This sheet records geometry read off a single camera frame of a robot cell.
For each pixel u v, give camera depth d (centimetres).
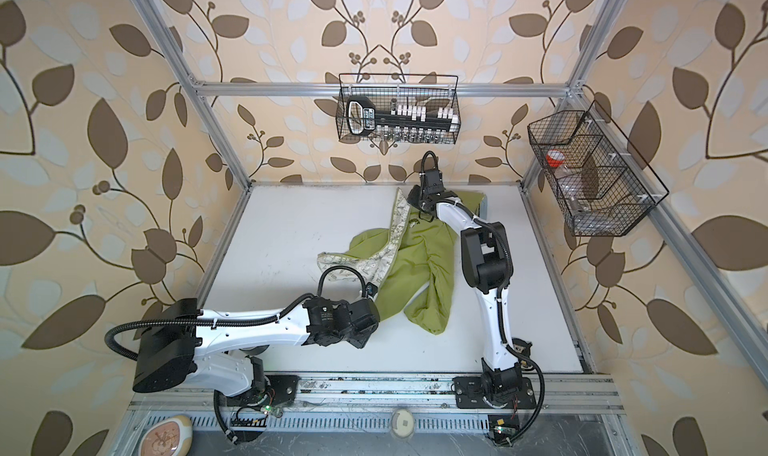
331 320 57
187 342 42
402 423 61
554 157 80
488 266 60
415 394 75
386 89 90
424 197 86
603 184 73
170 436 67
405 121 83
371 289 72
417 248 96
